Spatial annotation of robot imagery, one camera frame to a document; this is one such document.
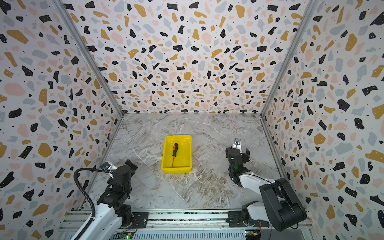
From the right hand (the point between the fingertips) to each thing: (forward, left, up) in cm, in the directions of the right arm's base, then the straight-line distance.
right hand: (238, 145), depth 89 cm
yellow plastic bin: (-6, +33, -12) cm, 36 cm away
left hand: (-13, +63, 0) cm, 65 cm away
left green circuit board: (-44, +57, -11) cm, 72 cm away
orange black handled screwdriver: (+1, +39, -10) cm, 40 cm away
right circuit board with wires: (-43, -4, -13) cm, 45 cm away
